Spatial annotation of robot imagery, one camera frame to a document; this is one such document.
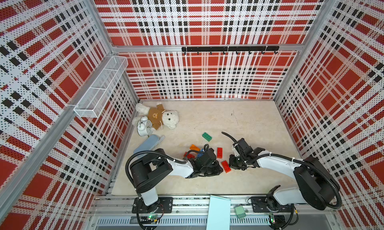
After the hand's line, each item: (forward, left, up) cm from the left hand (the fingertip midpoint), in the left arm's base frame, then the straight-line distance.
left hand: (224, 170), depth 84 cm
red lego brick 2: (+1, -1, +1) cm, 2 cm away
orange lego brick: (+14, +18, 0) cm, 23 cm away
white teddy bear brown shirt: (+35, +43, +7) cm, 56 cm away
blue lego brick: (+1, +14, +20) cm, 25 cm away
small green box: (-20, -5, +1) cm, 21 cm away
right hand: (+3, -4, -1) cm, 5 cm away
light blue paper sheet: (-21, +5, +2) cm, 22 cm away
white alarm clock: (+24, +49, +10) cm, 56 cm away
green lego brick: (+22, +9, 0) cm, 24 cm away
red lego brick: (+10, +2, 0) cm, 10 cm away
